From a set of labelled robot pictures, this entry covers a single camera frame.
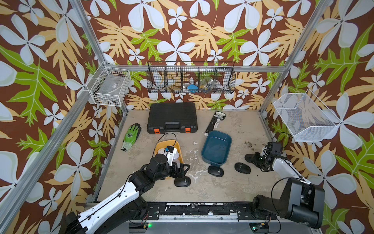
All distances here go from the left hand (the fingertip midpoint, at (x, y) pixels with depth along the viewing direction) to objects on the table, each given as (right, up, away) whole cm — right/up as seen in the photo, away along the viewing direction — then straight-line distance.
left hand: (184, 164), depth 76 cm
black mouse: (0, -12, +6) cm, 13 cm away
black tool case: (-10, +26, +33) cm, 44 cm away
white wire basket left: (-46, +45, +11) cm, 65 cm away
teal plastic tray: (+19, +6, +13) cm, 24 cm away
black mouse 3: (+35, -5, +11) cm, 37 cm away
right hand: (+42, 0, +15) cm, 44 cm away
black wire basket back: (+4, +53, +21) cm, 57 cm away
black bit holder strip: (+27, +28, +40) cm, 55 cm away
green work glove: (-39, +14, +29) cm, 51 cm away
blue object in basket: (+5, +45, +20) cm, 50 cm away
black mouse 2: (+19, -7, +10) cm, 22 cm away
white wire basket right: (+67, +24, +3) cm, 71 cm away
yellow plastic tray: (-14, +8, +20) cm, 26 cm away
